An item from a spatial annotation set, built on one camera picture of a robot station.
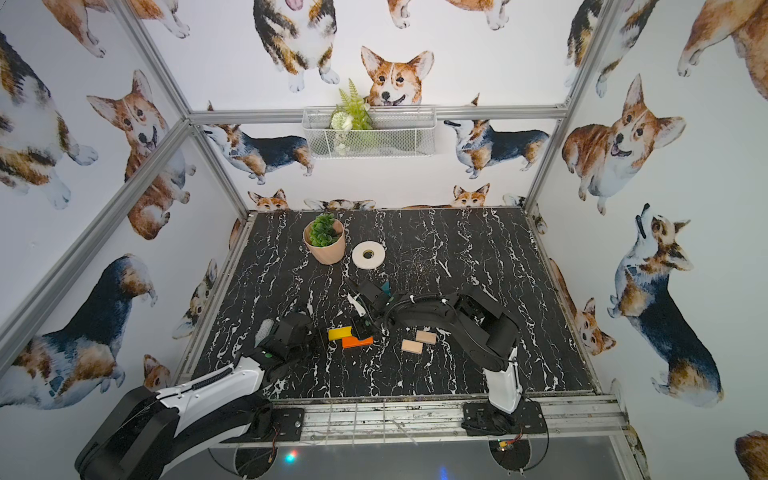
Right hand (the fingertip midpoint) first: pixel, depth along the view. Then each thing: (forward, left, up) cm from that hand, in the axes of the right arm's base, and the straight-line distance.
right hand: (351, 333), depth 87 cm
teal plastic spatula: (+1, +27, -1) cm, 27 cm away
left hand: (+1, +5, -1) cm, 5 cm away
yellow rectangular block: (0, +4, -1) cm, 4 cm away
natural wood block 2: (0, -22, -3) cm, 22 cm away
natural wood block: (-3, -18, -3) cm, 18 cm away
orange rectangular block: (-2, -1, -1) cm, 2 cm away
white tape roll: (+29, -2, -2) cm, 29 cm away
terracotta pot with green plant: (+26, +9, +11) cm, 30 cm away
